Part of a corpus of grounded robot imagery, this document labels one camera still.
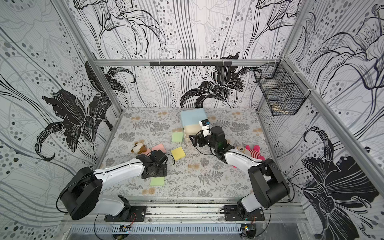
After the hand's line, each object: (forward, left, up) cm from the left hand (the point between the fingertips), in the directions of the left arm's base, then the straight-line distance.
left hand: (159, 176), depth 86 cm
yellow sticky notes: (+14, -10, +2) cm, 17 cm away
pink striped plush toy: (+13, -57, +8) cm, 59 cm away
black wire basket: (+42, -73, +31) cm, 90 cm away
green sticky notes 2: (-3, 0, +1) cm, 4 cm away
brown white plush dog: (+16, +16, +3) cm, 23 cm away
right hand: (+21, -22, +17) cm, 35 cm away
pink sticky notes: (+19, +4, 0) cm, 19 cm away
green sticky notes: (+27, -8, +2) cm, 28 cm away
